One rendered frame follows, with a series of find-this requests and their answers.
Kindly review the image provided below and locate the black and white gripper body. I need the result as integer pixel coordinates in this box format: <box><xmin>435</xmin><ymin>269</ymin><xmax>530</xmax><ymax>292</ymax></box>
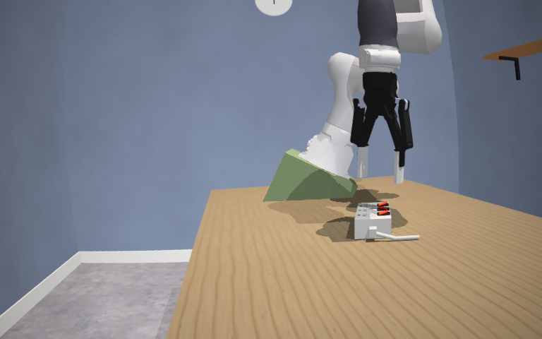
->
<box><xmin>363</xmin><ymin>72</ymin><xmax>398</xmax><ymax>116</ymax></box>

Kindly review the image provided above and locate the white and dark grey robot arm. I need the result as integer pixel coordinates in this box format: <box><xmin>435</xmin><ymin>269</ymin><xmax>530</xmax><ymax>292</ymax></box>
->
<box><xmin>298</xmin><ymin>0</ymin><xmax>442</xmax><ymax>179</ymax></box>

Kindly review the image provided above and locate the white power strip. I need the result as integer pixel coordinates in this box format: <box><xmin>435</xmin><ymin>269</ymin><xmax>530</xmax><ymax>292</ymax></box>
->
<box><xmin>354</xmin><ymin>202</ymin><xmax>420</xmax><ymax>241</ymax></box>

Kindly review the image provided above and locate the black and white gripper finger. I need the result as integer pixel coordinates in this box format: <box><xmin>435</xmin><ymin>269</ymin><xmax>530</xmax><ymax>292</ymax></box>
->
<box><xmin>350</xmin><ymin>98</ymin><xmax>378</xmax><ymax>178</ymax></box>
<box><xmin>378</xmin><ymin>98</ymin><xmax>414</xmax><ymax>184</ymax></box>

